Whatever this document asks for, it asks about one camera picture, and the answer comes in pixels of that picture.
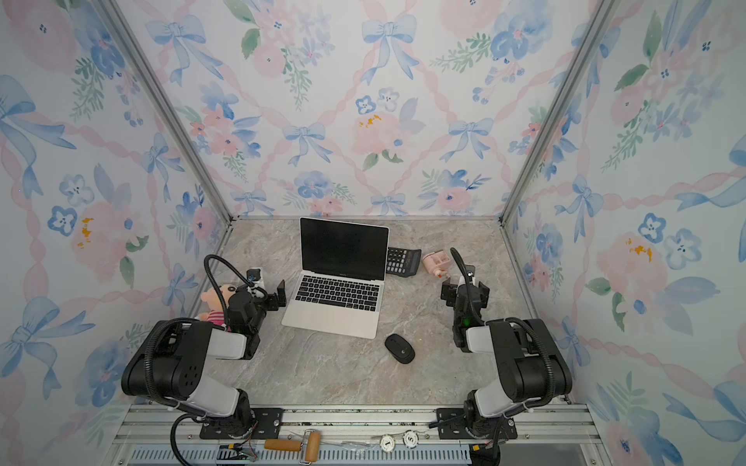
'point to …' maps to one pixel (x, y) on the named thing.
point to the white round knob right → (410, 439)
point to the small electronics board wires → (246, 449)
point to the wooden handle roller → (311, 442)
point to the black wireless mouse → (400, 349)
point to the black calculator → (402, 262)
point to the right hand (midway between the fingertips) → (468, 279)
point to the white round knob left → (388, 443)
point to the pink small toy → (437, 262)
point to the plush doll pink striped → (216, 300)
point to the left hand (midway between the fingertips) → (270, 280)
